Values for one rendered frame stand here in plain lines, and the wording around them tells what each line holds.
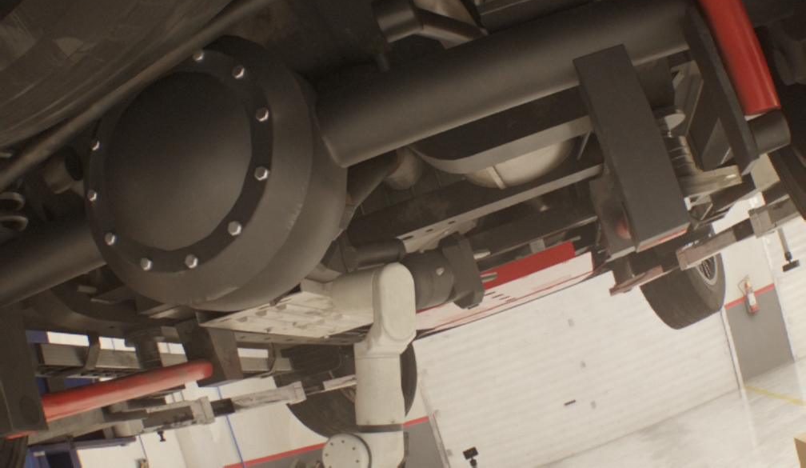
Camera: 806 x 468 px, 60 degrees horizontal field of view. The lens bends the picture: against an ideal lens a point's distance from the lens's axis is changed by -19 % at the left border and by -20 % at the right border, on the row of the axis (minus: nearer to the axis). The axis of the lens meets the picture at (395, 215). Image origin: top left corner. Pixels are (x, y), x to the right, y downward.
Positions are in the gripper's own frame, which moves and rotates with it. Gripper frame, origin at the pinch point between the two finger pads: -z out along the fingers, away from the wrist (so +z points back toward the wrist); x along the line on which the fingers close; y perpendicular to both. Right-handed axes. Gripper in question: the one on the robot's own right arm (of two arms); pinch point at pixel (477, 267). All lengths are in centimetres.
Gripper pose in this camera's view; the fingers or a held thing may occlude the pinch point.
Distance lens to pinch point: 141.2
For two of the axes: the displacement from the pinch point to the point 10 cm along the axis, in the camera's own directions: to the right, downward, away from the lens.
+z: -7.2, 1.0, -6.8
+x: 3.1, 9.3, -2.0
